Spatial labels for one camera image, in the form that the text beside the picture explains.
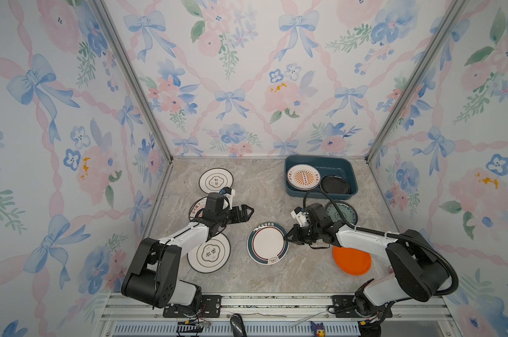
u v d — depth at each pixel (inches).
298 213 32.9
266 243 34.6
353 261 32.8
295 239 30.1
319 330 26.6
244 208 31.6
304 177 43.3
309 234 29.6
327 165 45.5
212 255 33.7
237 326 26.0
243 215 31.5
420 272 17.2
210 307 29.0
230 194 32.7
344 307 28.7
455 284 16.2
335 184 42.1
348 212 38.5
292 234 32.2
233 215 31.2
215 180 43.3
